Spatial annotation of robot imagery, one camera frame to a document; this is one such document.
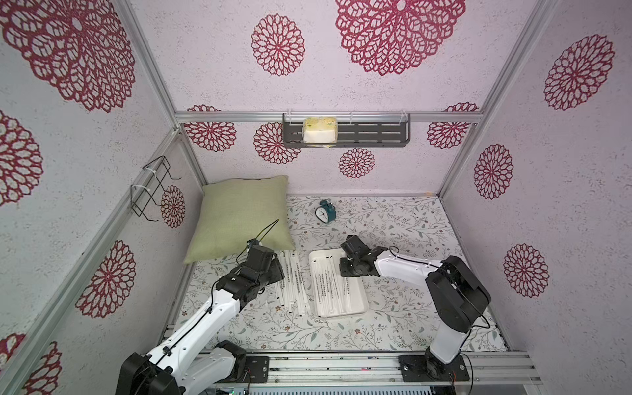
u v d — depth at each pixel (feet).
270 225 2.07
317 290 2.94
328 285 2.96
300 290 2.95
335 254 3.23
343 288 2.95
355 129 3.08
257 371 2.41
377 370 2.48
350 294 2.92
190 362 1.35
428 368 2.14
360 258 2.35
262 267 2.05
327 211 3.48
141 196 2.39
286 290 2.94
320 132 2.95
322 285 2.96
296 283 3.00
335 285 2.97
